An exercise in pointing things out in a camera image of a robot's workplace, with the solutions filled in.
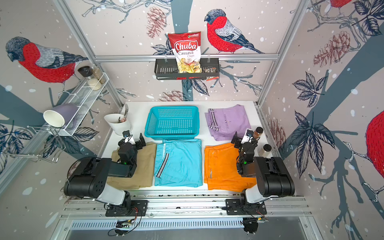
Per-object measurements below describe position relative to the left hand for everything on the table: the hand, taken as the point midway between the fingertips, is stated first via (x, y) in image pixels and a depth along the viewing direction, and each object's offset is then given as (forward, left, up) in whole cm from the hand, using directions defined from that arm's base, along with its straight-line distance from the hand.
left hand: (135, 131), depth 90 cm
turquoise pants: (-16, -27, -8) cm, 33 cm away
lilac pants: (+15, -58, -10) cm, 61 cm away
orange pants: (-20, -52, -9) cm, 56 cm away
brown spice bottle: (+1, -77, -2) cm, 77 cm away
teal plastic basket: (+17, -19, -12) cm, 28 cm away
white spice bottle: (-11, -78, -3) cm, 79 cm away
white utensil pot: (+8, +14, -1) cm, 16 cm away
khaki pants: (-23, -8, -11) cm, 27 cm away
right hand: (0, -67, -1) cm, 67 cm away
